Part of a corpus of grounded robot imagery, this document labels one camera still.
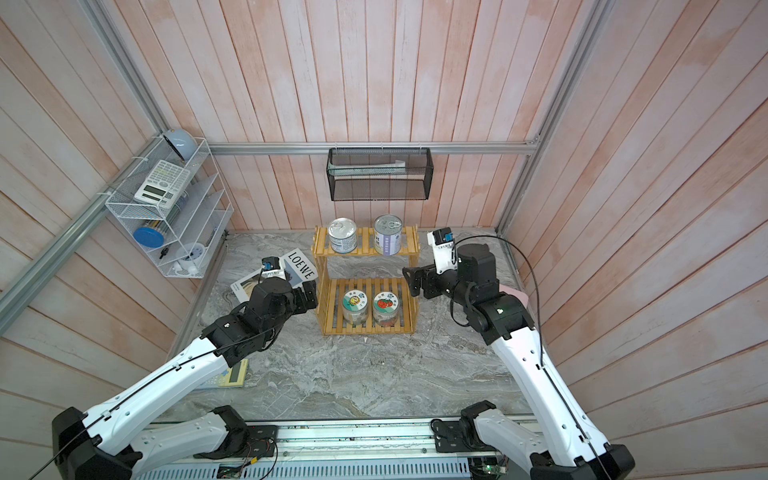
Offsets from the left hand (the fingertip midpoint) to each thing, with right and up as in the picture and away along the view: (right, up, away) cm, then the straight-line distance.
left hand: (301, 289), depth 77 cm
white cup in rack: (-34, +9, +7) cm, 36 cm away
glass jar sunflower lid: (+14, -6, +9) cm, 18 cm away
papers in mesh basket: (+16, +35, +12) cm, 40 cm away
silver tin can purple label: (+23, +15, -4) cm, 28 cm away
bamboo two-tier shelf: (+4, -3, +23) cm, 24 cm away
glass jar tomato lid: (+23, -7, +9) cm, 25 cm away
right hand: (+30, +7, -6) cm, 32 cm away
